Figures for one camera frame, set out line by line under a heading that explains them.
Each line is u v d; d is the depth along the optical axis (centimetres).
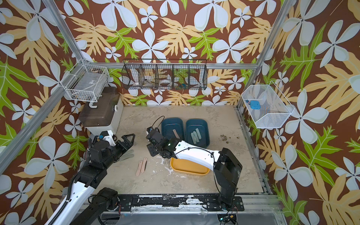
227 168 44
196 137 101
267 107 84
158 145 59
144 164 88
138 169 86
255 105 86
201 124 105
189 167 86
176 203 75
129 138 68
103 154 54
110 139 65
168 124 115
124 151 65
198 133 101
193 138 100
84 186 48
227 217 75
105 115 92
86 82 86
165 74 97
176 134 101
